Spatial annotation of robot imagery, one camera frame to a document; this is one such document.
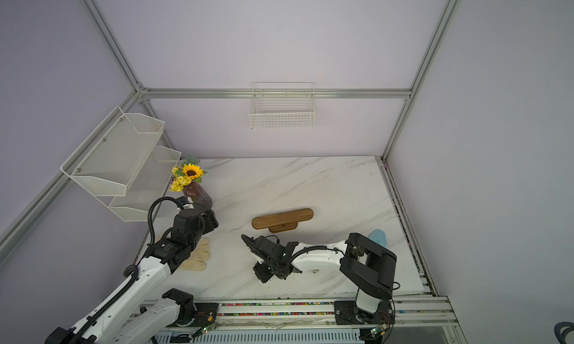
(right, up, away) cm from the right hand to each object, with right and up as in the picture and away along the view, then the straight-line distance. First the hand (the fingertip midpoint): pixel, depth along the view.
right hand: (261, 271), depth 82 cm
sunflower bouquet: (-28, +38, +1) cm, 47 cm away
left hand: (-21, +20, 0) cm, 29 cm away
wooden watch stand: (+7, +18, +6) cm, 20 cm away
